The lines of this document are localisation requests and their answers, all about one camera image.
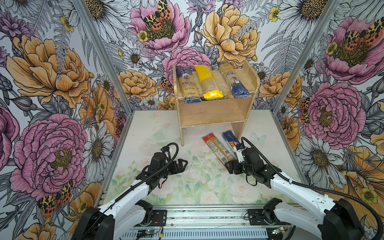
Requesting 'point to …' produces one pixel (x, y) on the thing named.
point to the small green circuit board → (150, 231)
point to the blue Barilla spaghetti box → (230, 140)
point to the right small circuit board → (277, 230)
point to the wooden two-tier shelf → (230, 110)
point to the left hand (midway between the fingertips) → (181, 167)
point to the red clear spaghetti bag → (218, 148)
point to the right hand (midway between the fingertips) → (232, 168)
